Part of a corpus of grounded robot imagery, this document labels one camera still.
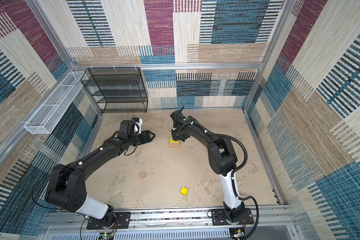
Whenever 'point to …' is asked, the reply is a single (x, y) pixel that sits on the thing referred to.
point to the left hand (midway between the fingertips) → (152, 133)
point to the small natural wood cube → (143, 175)
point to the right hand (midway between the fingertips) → (178, 138)
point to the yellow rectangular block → (174, 141)
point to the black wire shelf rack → (117, 90)
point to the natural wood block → (174, 145)
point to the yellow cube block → (184, 191)
